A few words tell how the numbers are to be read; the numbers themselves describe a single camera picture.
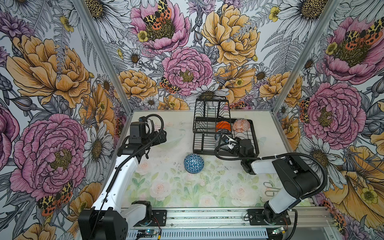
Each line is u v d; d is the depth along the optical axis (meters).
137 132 0.59
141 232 0.73
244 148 0.72
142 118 0.70
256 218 0.74
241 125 1.08
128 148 0.54
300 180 0.47
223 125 0.98
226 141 0.80
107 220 0.39
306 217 0.76
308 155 0.89
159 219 0.74
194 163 0.91
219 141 0.83
